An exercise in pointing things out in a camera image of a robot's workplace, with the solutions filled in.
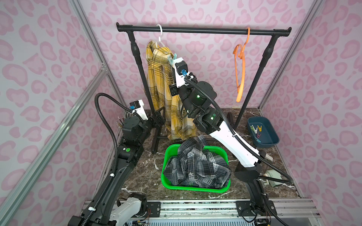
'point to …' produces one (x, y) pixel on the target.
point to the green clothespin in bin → (252, 127)
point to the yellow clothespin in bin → (259, 128)
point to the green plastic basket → (172, 149)
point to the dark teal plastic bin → (262, 131)
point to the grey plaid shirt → (196, 165)
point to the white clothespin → (255, 130)
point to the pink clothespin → (258, 136)
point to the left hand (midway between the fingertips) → (159, 108)
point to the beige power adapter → (274, 173)
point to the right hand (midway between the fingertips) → (174, 67)
